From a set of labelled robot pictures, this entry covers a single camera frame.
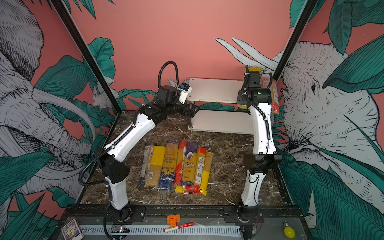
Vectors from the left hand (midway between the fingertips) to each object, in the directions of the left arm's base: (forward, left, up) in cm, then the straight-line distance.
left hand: (193, 101), depth 74 cm
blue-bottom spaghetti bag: (-28, +15, -31) cm, 45 cm away
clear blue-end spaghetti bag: (-19, +30, -34) cm, 50 cm away
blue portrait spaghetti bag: (-14, +3, -31) cm, 34 cm away
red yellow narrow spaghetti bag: (-18, +9, -32) cm, 38 cm away
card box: (-49, +59, -35) cm, 84 cm away
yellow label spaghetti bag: (-17, +24, -33) cm, 45 cm away
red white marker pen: (-49, +9, -35) cm, 61 cm away
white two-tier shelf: (+22, -17, -11) cm, 30 cm away
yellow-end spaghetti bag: (-19, -8, -35) cm, 41 cm away
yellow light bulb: (-54, -43, -34) cm, 76 cm away
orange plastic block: (-46, +12, -35) cm, 59 cm away
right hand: (+4, -27, +1) cm, 27 cm away
